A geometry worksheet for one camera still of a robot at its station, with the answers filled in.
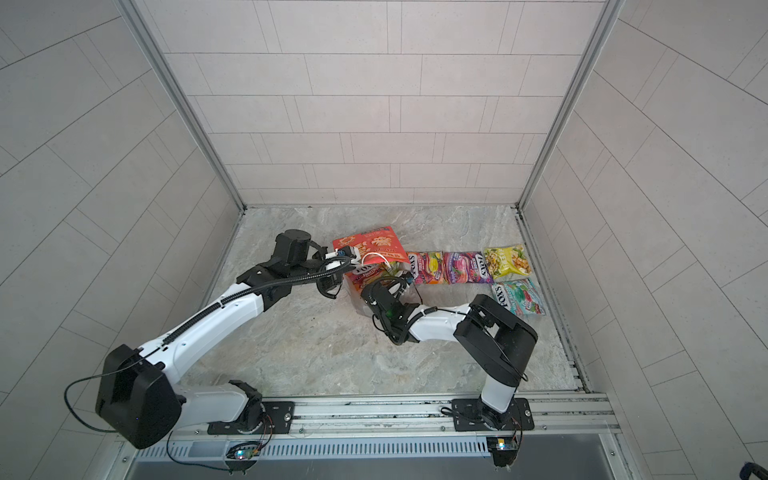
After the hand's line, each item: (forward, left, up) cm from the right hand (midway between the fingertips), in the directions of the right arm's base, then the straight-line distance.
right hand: (362, 290), depth 88 cm
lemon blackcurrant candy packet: (+7, -7, -1) cm, 10 cm away
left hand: (0, -1, +15) cm, 15 cm away
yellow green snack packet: (+9, -47, -2) cm, 48 cm away
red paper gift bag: (+7, -6, +12) cm, 15 cm away
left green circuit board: (-38, +26, -3) cm, 46 cm away
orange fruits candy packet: (+8, -21, -3) cm, 23 cm away
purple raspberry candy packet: (+8, -33, -3) cm, 34 cm away
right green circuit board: (-40, -32, -7) cm, 52 cm away
